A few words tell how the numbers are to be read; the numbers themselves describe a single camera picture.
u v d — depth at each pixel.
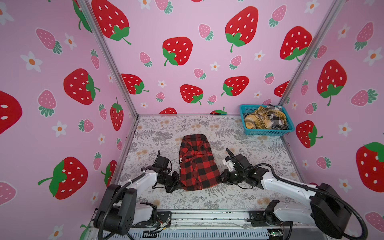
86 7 0.68
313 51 0.83
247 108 1.15
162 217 0.74
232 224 0.73
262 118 1.06
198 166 0.87
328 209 0.41
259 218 0.73
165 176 0.73
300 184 0.48
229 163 0.78
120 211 0.42
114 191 0.44
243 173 0.65
